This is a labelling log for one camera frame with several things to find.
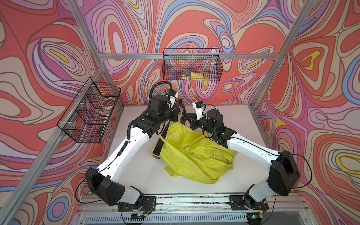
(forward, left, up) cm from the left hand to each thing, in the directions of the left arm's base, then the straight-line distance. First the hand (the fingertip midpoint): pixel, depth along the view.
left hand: (180, 108), depth 72 cm
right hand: (0, -3, -8) cm, 8 cm away
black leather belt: (-16, +11, -14) cm, 24 cm away
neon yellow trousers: (-12, -6, -28) cm, 31 cm away
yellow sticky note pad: (+30, -11, 0) cm, 32 cm away
